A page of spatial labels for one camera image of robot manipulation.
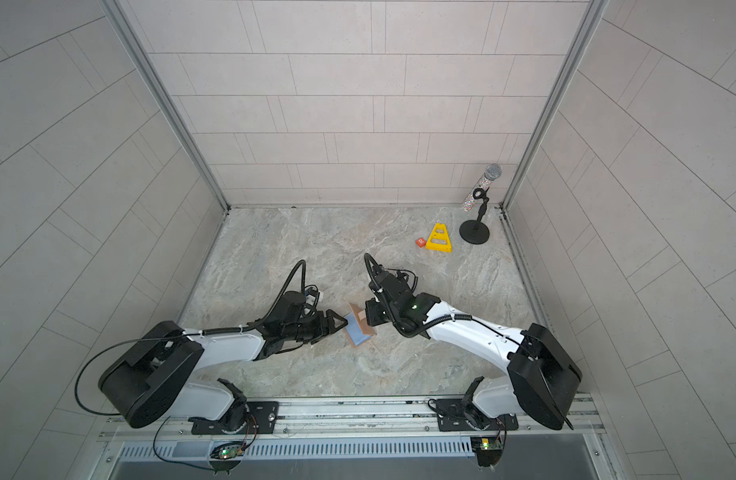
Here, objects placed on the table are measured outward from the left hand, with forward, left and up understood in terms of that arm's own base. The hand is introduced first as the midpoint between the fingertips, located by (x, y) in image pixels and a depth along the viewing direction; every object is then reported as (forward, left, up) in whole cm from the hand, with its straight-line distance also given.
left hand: (346, 327), depth 85 cm
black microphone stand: (+35, -45, +1) cm, 57 cm away
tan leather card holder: (-1, -3, +2) cm, 4 cm away
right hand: (+2, -6, +6) cm, 9 cm away
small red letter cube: (+31, -24, 0) cm, 39 cm away
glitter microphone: (+36, -42, +28) cm, 62 cm away
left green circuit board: (-29, +24, +2) cm, 37 cm away
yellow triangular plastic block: (+34, -30, 0) cm, 46 cm away
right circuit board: (-28, -35, -1) cm, 44 cm away
